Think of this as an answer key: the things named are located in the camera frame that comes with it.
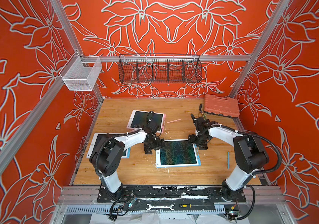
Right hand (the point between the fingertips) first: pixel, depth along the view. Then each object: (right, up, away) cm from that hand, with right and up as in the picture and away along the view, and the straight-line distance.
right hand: (191, 144), depth 91 cm
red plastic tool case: (+33, +26, +16) cm, 45 cm away
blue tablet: (-9, -5, -3) cm, 11 cm away
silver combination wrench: (-26, -27, -21) cm, 43 cm away
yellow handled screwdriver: (-6, -26, -21) cm, 34 cm away
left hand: (-20, -2, -3) cm, 20 cm away
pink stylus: (-10, +15, +14) cm, 23 cm away
